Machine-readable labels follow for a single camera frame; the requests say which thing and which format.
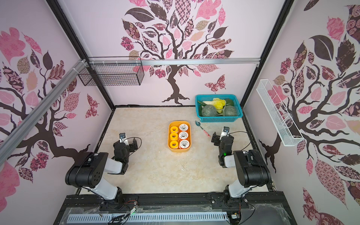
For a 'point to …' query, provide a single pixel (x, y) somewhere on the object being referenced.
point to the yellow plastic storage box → (176, 123)
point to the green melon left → (208, 110)
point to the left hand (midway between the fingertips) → (127, 141)
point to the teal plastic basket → (219, 119)
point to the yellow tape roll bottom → (173, 131)
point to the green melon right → (230, 110)
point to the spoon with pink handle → (198, 123)
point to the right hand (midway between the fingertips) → (221, 134)
